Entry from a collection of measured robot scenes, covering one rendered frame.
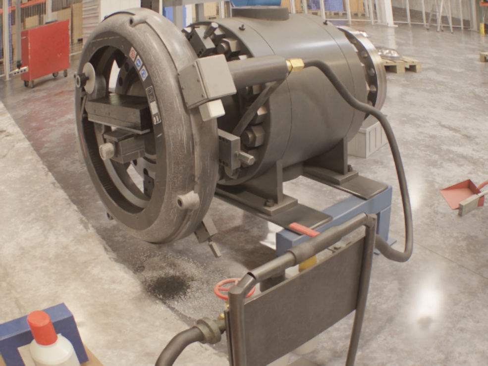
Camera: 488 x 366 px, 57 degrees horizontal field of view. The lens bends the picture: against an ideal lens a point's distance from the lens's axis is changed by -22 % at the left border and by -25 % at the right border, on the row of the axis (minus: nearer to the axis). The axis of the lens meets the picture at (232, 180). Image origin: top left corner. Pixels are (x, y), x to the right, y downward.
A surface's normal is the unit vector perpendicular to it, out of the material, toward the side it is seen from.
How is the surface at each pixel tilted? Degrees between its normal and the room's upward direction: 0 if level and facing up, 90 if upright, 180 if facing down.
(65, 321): 95
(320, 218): 0
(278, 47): 50
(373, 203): 90
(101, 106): 90
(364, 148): 90
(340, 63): 67
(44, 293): 0
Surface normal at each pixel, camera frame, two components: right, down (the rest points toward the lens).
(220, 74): 0.56, -0.12
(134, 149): 0.63, 0.21
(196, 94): -0.77, 0.28
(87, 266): -0.06, -0.93
